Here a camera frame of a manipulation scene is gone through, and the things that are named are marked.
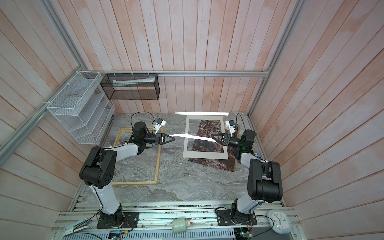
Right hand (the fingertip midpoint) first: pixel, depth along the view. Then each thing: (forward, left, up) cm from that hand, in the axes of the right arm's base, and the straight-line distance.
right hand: (212, 137), depth 82 cm
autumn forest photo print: (+23, +1, -20) cm, 30 cm away
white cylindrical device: (-41, +16, -11) cm, 45 cm away
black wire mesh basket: (+40, +56, +6) cm, 69 cm away
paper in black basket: (+29, +57, +16) cm, 66 cm away
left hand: (-2, +21, -1) cm, 21 cm away
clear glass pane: (+28, +21, -19) cm, 40 cm away
